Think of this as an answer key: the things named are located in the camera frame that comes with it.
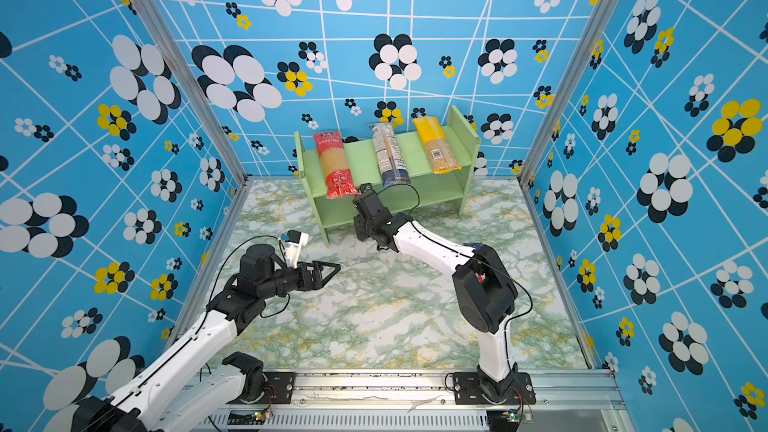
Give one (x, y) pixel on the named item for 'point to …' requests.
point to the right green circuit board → (507, 419)
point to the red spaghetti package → (339, 179)
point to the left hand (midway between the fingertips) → (334, 265)
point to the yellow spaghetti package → (440, 155)
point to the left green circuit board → (248, 417)
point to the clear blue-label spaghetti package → (390, 158)
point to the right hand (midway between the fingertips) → (368, 216)
